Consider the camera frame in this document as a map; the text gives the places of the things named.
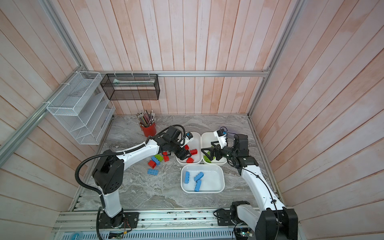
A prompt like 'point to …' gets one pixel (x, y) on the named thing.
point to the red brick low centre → (152, 164)
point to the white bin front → (213, 180)
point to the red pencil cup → (150, 131)
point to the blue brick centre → (157, 162)
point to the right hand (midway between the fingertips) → (208, 146)
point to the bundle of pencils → (145, 118)
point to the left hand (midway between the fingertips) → (186, 153)
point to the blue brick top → (198, 176)
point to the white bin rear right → (207, 137)
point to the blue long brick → (187, 177)
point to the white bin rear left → (195, 147)
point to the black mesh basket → (131, 86)
